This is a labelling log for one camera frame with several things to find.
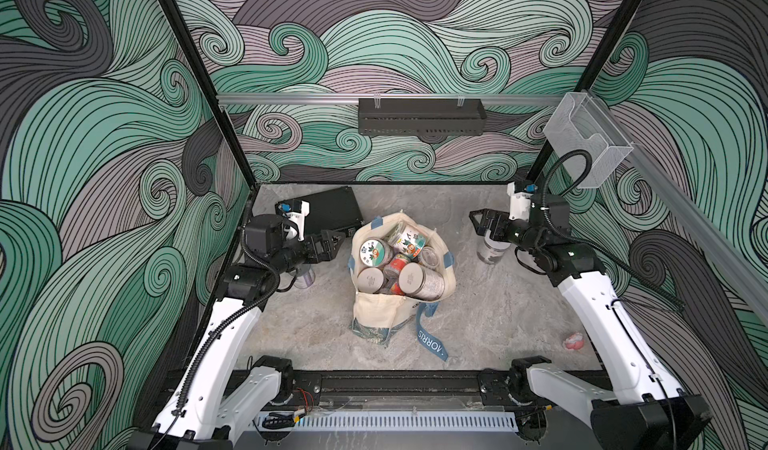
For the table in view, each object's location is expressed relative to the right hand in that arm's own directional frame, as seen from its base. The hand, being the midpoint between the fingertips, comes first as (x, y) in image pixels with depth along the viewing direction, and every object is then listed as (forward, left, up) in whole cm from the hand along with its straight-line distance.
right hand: (485, 216), depth 74 cm
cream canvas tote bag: (-20, +27, -15) cm, 37 cm away
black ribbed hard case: (+22, +45, -24) cm, 55 cm away
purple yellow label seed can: (-5, +50, -21) cm, 54 cm away
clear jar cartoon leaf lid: (0, +20, -10) cm, 22 cm away
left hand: (-5, +39, 0) cm, 39 cm away
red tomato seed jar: (-6, +23, -15) cm, 28 cm away
